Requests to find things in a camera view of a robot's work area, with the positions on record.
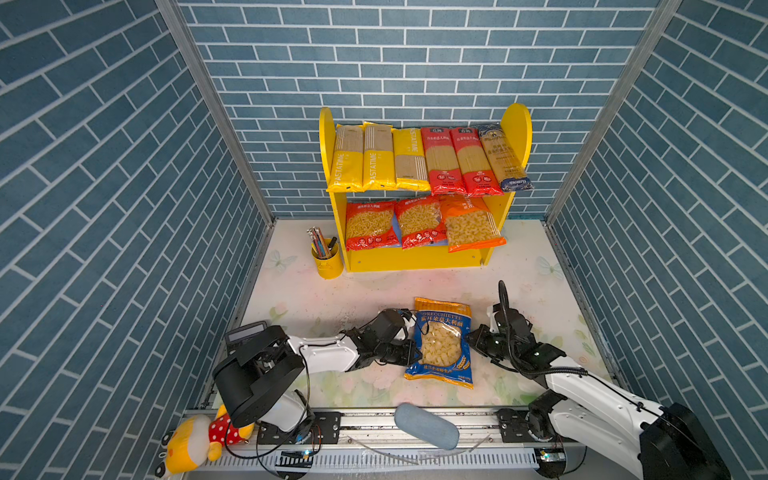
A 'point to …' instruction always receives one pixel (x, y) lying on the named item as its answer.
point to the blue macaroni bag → (440, 330)
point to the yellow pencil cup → (329, 267)
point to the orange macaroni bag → (469, 223)
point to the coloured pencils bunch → (321, 247)
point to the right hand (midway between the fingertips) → (459, 333)
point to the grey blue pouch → (437, 432)
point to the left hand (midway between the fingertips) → (423, 358)
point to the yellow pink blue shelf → (393, 259)
